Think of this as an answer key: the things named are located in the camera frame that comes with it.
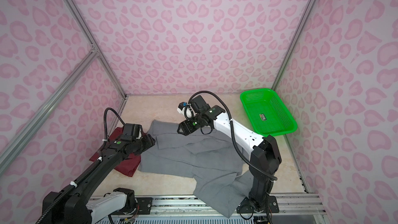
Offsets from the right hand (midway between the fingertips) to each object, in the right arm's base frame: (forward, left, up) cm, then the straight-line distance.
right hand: (183, 126), depth 78 cm
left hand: (-3, +18, -10) cm, 21 cm away
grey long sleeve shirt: (-11, -15, -21) cm, 28 cm away
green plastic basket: (+28, -56, -23) cm, 66 cm away
